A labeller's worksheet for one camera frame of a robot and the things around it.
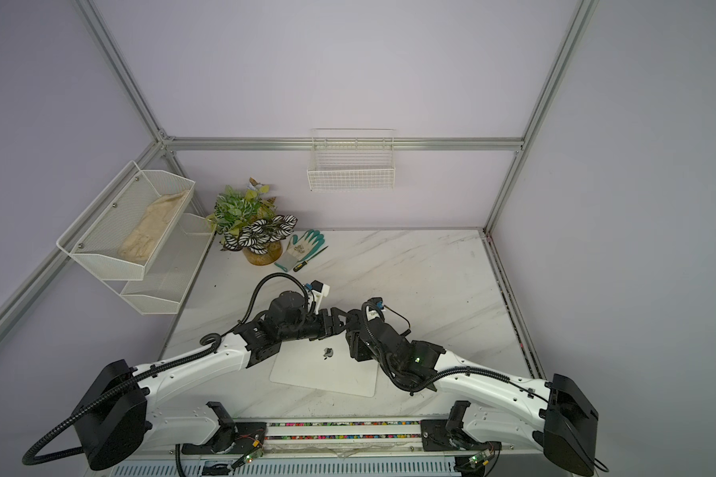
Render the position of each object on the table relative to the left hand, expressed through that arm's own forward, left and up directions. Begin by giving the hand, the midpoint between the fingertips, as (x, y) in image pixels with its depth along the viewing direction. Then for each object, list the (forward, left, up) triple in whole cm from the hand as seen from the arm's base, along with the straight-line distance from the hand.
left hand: (350, 325), depth 77 cm
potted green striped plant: (+29, +32, +10) cm, 44 cm away
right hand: (-2, -2, -4) cm, 5 cm away
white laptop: (-5, +8, -16) cm, 18 cm away
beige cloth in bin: (+25, +55, +14) cm, 62 cm away
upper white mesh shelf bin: (+20, +59, +15) cm, 65 cm away
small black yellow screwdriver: (+34, +19, -15) cm, 42 cm away
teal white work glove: (+39, +21, -14) cm, 47 cm away
